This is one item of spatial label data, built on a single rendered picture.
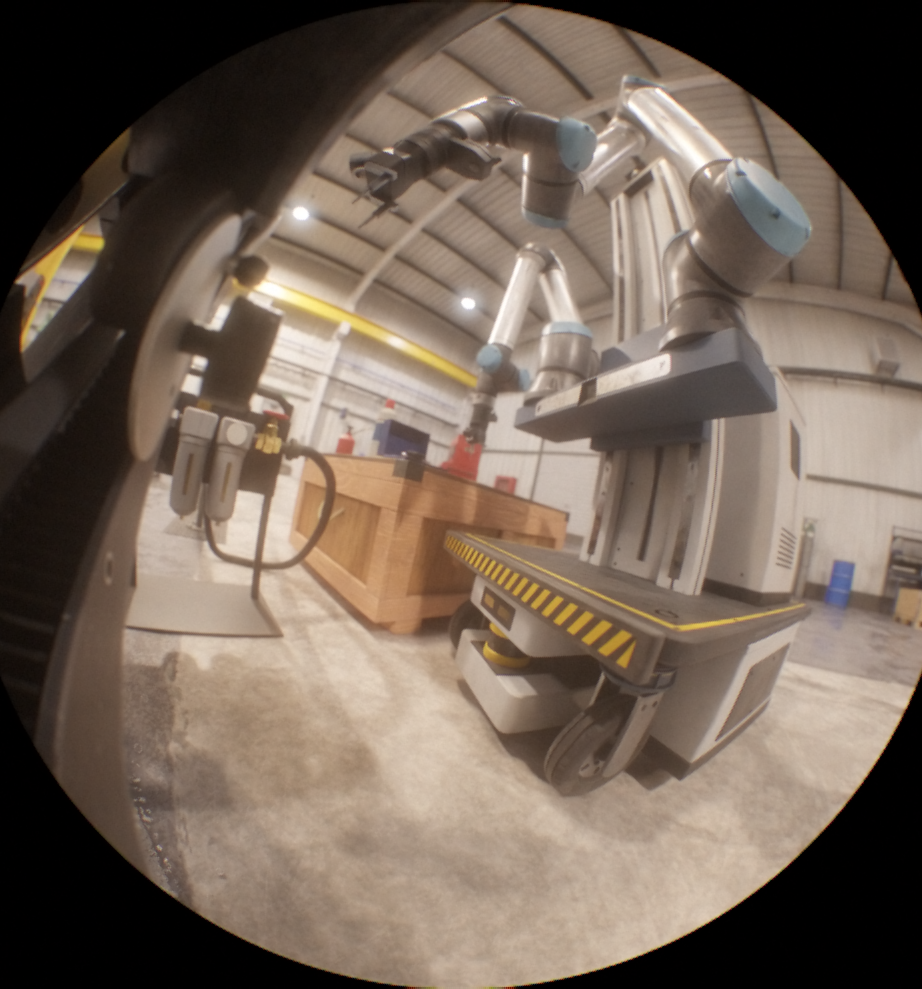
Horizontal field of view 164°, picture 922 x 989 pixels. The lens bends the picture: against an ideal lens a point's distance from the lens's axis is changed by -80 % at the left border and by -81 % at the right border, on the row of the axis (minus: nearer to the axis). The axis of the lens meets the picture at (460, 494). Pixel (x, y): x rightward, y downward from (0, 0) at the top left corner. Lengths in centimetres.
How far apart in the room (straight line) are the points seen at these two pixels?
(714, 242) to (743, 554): 58
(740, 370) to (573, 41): 783
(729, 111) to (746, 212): 796
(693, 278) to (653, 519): 50
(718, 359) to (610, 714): 48
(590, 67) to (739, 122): 295
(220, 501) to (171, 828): 63
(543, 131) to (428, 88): 821
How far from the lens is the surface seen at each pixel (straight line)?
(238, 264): 20
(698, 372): 49
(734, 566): 77
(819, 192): 963
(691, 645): 32
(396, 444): 100
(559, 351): 89
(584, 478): 939
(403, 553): 83
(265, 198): 19
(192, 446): 78
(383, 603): 85
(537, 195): 61
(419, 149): 50
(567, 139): 55
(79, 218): 29
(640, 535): 78
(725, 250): 56
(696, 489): 67
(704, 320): 53
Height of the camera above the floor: 39
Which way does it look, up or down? 2 degrees up
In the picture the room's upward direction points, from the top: 13 degrees clockwise
